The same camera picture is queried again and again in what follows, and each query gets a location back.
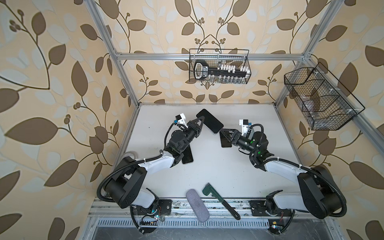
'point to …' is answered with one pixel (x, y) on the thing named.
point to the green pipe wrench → (208, 188)
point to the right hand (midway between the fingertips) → (222, 133)
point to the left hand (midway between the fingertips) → (207, 117)
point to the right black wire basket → (325, 103)
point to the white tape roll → (132, 154)
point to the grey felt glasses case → (198, 207)
